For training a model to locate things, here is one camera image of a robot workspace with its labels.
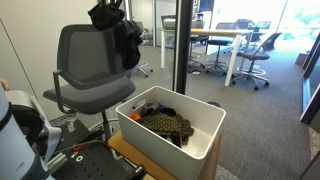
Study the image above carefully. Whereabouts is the small red tool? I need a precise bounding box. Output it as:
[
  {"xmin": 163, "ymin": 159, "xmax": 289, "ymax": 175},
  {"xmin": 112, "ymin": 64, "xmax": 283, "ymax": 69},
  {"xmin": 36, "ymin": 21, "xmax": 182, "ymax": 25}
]
[{"xmin": 71, "ymin": 144, "xmax": 88, "ymax": 152}]

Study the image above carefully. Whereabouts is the wooden side table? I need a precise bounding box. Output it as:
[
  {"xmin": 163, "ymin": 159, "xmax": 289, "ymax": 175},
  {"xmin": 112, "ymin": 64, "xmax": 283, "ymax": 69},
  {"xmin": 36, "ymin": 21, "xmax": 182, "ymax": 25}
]
[{"xmin": 107, "ymin": 130, "xmax": 223, "ymax": 180}]

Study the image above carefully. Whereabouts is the zebra pattern cloth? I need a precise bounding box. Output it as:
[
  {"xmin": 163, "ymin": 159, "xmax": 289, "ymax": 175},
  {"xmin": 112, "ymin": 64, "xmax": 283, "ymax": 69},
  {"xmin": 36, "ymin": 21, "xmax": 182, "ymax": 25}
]
[{"xmin": 141, "ymin": 102, "xmax": 162, "ymax": 116}]

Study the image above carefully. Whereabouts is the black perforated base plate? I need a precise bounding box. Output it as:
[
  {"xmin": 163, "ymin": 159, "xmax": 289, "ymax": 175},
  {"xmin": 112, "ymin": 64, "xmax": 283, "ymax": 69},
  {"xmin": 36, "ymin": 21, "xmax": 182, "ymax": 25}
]
[{"xmin": 49, "ymin": 117, "xmax": 148, "ymax": 180}]

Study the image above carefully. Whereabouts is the dark swivel stool chair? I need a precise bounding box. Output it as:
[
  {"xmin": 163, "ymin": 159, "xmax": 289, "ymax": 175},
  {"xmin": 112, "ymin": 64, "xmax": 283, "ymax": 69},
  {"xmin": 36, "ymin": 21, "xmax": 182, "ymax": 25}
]
[{"xmin": 231, "ymin": 31, "xmax": 283, "ymax": 91}]

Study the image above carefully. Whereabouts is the black office chair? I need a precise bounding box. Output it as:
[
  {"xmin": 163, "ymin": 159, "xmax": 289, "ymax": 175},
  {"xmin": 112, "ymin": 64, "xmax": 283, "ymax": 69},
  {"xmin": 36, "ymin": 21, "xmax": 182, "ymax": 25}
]
[{"xmin": 205, "ymin": 21, "xmax": 238, "ymax": 76}]

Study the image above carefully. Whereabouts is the white plastic storage bin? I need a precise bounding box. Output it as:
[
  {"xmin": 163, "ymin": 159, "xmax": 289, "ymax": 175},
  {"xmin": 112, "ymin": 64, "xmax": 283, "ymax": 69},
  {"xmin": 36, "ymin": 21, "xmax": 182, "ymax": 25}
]
[{"xmin": 115, "ymin": 85, "xmax": 227, "ymax": 180}]

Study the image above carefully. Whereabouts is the black base plate cable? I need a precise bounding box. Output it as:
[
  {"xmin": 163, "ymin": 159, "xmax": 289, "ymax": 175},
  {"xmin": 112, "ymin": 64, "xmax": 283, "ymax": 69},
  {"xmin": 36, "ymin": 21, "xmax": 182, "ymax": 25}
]
[{"xmin": 49, "ymin": 139, "xmax": 113, "ymax": 158}]

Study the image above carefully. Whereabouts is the black shirt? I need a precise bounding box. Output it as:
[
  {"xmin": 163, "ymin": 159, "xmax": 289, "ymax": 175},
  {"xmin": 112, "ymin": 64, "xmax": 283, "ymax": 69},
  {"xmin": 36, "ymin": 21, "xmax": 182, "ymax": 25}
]
[{"xmin": 87, "ymin": 1, "xmax": 126, "ymax": 32}]

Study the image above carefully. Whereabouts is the dark glass partition frame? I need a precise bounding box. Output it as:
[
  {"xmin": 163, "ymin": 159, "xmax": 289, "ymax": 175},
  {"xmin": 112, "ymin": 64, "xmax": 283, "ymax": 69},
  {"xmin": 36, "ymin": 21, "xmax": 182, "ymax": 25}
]
[{"xmin": 299, "ymin": 33, "xmax": 320, "ymax": 125}]

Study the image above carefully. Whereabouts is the computer monitor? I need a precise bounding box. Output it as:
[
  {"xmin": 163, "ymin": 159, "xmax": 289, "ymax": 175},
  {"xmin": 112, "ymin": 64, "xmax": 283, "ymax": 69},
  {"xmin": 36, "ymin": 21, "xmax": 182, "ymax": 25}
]
[{"xmin": 255, "ymin": 20, "xmax": 272, "ymax": 31}]

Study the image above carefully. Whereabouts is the white wooden-top table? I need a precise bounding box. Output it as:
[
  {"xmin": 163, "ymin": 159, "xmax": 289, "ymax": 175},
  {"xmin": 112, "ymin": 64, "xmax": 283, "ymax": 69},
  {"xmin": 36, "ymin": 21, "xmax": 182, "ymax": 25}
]
[{"xmin": 160, "ymin": 28, "xmax": 255, "ymax": 88}]

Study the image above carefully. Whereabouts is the olive polka dot cloth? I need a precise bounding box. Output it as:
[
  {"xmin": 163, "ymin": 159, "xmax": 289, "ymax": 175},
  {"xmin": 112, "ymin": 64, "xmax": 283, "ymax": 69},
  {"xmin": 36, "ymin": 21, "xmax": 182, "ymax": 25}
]
[{"xmin": 136, "ymin": 111, "xmax": 195, "ymax": 145}]

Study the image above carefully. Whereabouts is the grey mesh office chair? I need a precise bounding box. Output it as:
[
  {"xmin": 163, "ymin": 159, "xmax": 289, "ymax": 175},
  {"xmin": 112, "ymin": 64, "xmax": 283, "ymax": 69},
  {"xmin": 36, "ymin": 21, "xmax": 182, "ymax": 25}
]
[{"xmin": 42, "ymin": 23, "xmax": 138, "ymax": 141}]

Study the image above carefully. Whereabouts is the person's hand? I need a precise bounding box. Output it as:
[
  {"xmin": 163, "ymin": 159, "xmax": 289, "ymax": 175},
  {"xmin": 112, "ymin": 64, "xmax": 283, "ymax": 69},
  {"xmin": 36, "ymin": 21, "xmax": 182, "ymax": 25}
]
[{"xmin": 0, "ymin": 77, "xmax": 11, "ymax": 92}]

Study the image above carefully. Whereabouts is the chair foot ring base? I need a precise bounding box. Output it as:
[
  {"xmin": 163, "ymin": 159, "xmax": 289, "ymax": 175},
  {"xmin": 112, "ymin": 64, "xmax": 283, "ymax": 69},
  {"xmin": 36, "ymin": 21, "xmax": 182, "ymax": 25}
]
[{"xmin": 87, "ymin": 117, "xmax": 120, "ymax": 135}]

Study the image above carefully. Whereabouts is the black crumpled garment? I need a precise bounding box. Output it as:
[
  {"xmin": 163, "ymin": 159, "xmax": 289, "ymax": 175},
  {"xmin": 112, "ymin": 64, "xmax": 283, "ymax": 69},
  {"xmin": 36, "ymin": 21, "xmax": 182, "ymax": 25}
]
[{"xmin": 113, "ymin": 20, "xmax": 144, "ymax": 71}]

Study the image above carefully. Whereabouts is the grey background office chair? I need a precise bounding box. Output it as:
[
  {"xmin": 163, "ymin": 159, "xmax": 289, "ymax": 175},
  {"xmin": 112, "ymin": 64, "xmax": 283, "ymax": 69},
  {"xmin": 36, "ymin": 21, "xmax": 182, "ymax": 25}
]
[{"xmin": 133, "ymin": 21, "xmax": 155, "ymax": 79}]

